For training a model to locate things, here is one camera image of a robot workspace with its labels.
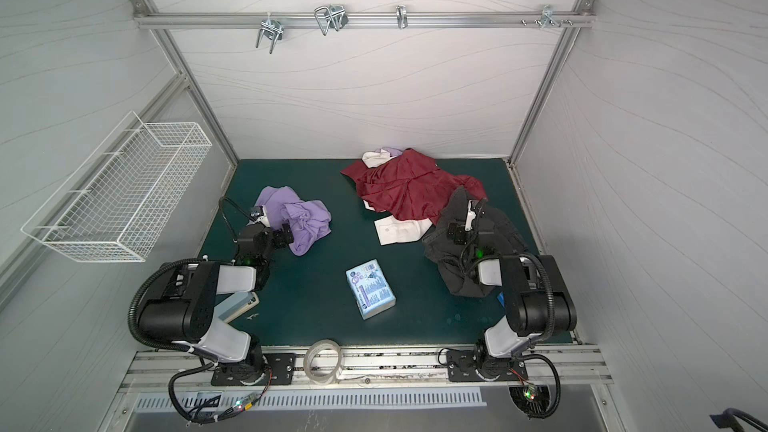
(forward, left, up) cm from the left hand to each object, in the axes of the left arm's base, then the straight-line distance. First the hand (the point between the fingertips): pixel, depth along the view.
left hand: (278, 218), depth 95 cm
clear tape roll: (-36, -19, -4) cm, 41 cm away
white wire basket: (-13, +27, +25) cm, 38 cm away
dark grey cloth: (-7, -60, +7) cm, 61 cm away
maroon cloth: (+16, -42, -1) cm, 45 cm away
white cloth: (+1, -37, -8) cm, 38 cm away
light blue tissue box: (-22, -32, -2) cm, 38 cm away
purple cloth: (+1, -10, -3) cm, 10 cm away
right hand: (+3, -63, +1) cm, 63 cm away
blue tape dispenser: (-21, -69, -6) cm, 73 cm away
